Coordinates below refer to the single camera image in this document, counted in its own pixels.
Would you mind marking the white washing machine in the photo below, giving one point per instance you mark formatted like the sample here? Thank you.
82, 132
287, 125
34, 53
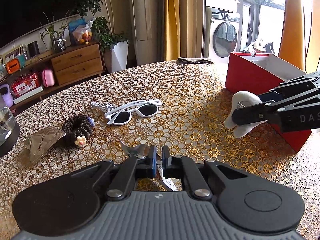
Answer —
221, 29

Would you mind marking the red white cardboard box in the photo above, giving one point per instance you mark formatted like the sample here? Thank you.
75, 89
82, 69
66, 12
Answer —
259, 74

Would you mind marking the purple kettlebell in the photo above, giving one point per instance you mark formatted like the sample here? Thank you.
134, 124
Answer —
7, 97

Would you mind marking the dark brown hair scrunchie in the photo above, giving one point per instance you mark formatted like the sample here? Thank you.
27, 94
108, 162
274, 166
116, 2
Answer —
77, 126

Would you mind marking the red gift box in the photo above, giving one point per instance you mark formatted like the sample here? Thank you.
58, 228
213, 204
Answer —
25, 83

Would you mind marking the white plush toy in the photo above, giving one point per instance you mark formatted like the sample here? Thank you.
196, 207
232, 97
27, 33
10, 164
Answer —
240, 119

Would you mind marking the white planter with plant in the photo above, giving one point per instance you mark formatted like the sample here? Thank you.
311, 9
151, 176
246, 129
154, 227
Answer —
113, 46

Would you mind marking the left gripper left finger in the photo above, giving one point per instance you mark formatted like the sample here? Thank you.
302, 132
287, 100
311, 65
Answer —
67, 203

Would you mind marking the wooden tv cabinet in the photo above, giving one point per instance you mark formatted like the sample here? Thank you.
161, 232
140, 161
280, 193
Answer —
73, 65

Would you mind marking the orange radio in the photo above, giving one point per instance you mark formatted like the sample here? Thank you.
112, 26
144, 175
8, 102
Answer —
15, 64

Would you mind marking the glass electric kettle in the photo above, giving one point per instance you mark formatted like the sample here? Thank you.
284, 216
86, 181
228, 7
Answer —
9, 129

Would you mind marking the bag of fruit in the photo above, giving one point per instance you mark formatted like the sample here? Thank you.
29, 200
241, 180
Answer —
82, 31

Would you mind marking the patterned lace tablecloth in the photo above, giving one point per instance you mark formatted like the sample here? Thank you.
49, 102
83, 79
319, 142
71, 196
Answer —
190, 122

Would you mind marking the pink case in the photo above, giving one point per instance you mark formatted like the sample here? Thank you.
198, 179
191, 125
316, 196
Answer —
47, 76

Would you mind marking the beige floor air conditioner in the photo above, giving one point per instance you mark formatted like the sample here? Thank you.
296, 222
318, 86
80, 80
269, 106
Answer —
144, 21

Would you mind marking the black television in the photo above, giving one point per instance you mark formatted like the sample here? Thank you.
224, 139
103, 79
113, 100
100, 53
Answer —
19, 17

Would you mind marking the glass vase with plant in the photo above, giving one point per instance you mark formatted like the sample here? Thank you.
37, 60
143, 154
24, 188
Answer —
57, 37

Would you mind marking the yellow curtain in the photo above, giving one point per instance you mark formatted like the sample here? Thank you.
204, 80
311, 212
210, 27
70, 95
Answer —
171, 29

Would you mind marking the black speaker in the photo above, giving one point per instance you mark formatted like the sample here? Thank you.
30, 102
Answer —
33, 49

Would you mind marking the silver foil snack packet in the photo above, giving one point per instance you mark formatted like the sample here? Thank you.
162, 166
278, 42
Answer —
38, 143

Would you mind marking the white sunglasses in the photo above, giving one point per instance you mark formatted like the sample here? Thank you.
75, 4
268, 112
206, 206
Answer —
123, 114

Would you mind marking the white printed sachet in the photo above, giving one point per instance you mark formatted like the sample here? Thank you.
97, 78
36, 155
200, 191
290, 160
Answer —
153, 163

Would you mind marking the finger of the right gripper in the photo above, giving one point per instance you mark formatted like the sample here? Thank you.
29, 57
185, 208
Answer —
297, 113
292, 87

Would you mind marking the picture frame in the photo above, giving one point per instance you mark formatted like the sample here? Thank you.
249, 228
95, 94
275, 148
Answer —
15, 52

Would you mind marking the grey cloth on table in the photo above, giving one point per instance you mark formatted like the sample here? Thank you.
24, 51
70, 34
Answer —
185, 60

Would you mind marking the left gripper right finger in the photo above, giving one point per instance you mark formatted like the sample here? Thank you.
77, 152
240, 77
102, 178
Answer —
245, 201

